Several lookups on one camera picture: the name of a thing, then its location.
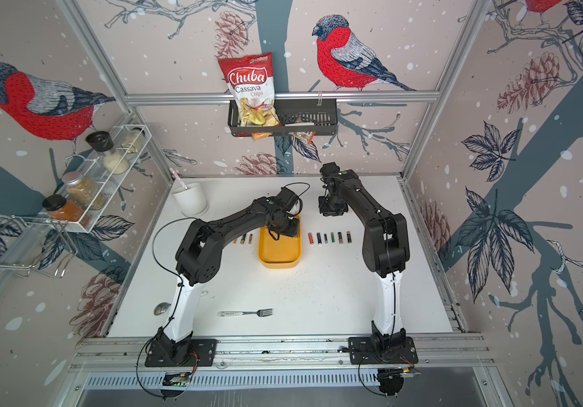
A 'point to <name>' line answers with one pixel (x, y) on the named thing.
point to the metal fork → (264, 312)
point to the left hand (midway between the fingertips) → (299, 227)
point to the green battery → (332, 235)
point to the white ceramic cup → (192, 200)
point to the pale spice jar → (133, 141)
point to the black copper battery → (340, 237)
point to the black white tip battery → (349, 236)
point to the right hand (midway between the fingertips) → (327, 211)
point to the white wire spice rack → (97, 173)
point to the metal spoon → (163, 309)
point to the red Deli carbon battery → (310, 238)
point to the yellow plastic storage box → (285, 253)
